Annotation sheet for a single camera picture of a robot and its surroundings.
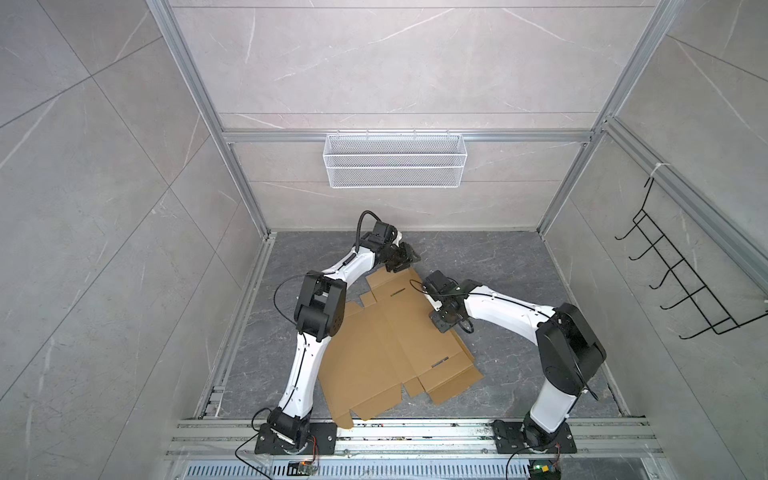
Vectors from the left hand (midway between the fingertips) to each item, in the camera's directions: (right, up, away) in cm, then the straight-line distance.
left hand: (423, 256), depth 99 cm
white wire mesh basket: (-10, +33, +1) cm, 35 cm away
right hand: (+7, -19, -8) cm, 22 cm away
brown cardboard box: (-12, -27, -7) cm, 30 cm away
